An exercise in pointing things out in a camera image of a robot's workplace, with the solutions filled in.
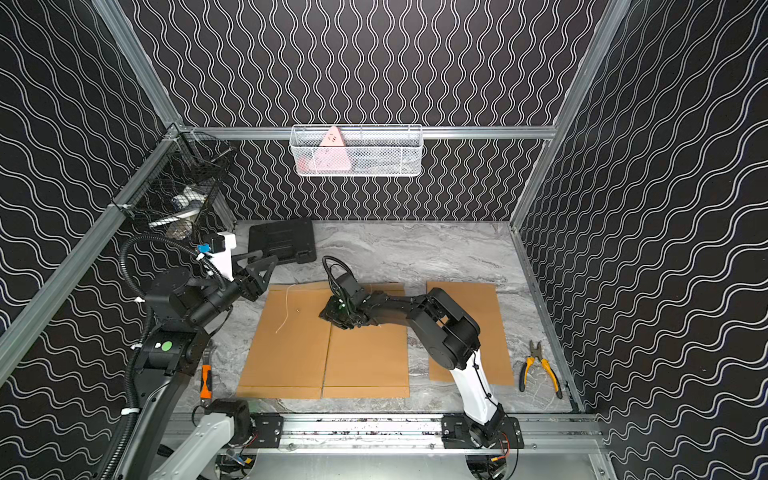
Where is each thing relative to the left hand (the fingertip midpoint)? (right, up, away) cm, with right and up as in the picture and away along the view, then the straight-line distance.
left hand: (265, 250), depth 64 cm
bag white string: (-5, -20, +31) cm, 37 cm away
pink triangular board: (+10, +30, +26) cm, 41 cm away
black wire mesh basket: (-40, +21, +30) cm, 54 cm away
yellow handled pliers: (+70, -30, +23) cm, 79 cm away
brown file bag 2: (-3, -30, +24) cm, 39 cm away
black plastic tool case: (-7, +4, +42) cm, 43 cm away
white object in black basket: (-32, +13, +22) cm, 40 cm away
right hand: (+6, -20, +28) cm, 35 cm away
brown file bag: (+21, -31, +20) cm, 42 cm away
